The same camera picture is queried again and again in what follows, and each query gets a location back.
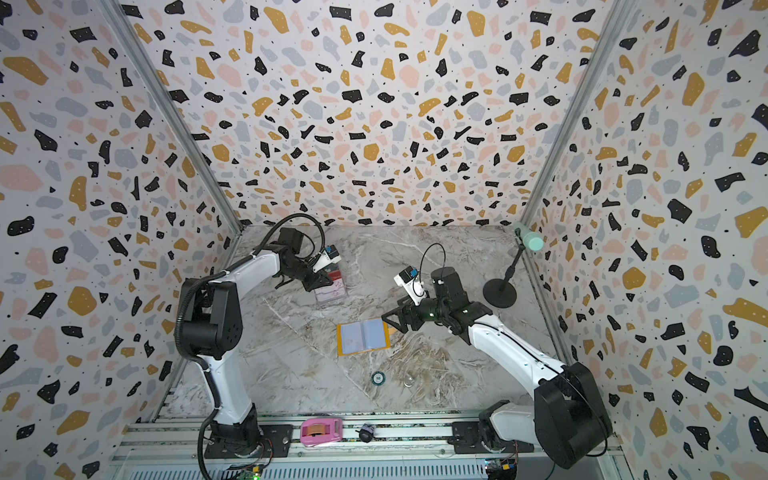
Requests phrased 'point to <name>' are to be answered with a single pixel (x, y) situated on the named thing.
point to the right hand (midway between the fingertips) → (392, 305)
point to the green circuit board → (254, 473)
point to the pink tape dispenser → (315, 431)
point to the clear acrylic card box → (334, 291)
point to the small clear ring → (408, 382)
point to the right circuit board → (501, 469)
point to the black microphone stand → (502, 293)
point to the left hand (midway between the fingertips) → (331, 272)
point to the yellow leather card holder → (361, 336)
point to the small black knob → (366, 432)
